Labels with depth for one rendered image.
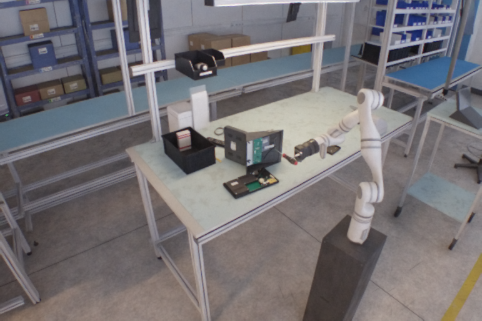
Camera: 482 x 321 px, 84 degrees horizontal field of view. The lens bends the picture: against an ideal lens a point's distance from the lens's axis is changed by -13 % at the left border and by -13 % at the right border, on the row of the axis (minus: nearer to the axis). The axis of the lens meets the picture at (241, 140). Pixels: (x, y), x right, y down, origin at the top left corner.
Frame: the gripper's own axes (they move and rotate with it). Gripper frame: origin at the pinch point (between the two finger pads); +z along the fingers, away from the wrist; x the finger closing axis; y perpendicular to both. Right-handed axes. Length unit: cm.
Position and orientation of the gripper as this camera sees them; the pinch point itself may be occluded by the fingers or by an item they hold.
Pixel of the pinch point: (290, 161)
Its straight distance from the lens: 145.4
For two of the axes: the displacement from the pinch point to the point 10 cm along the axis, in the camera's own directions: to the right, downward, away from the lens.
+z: -8.3, 3.4, -4.4
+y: -5.5, -4.1, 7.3
